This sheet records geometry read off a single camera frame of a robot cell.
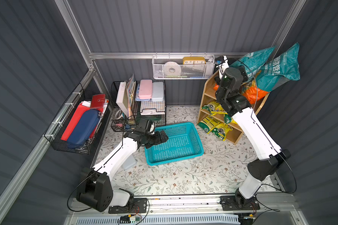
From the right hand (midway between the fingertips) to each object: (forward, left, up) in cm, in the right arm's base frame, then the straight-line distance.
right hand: (240, 72), depth 65 cm
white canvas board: (+7, +65, -24) cm, 69 cm away
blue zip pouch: (-21, +74, -17) cm, 79 cm away
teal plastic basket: (-9, +25, -50) cm, 57 cm away
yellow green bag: (+6, +5, -46) cm, 47 cm away
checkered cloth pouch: (+5, +46, -29) cm, 54 cm away
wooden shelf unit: (+2, +5, -35) cm, 35 cm away
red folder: (-14, +83, -18) cm, 86 cm away
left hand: (-16, +38, -35) cm, 54 cm away
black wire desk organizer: (+11, +60, -29) cm, 67 cm away
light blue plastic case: (-26, +59, -46) cm, 79 cm away
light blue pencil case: (+19, +43, -27) cm, 54 cm away
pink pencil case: (+18, +52, -24) cm, 60 cm away
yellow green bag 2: (-2, -2, -45) cm, 45 cm away
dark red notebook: (-2, +75, -17) cm, 77 cm away
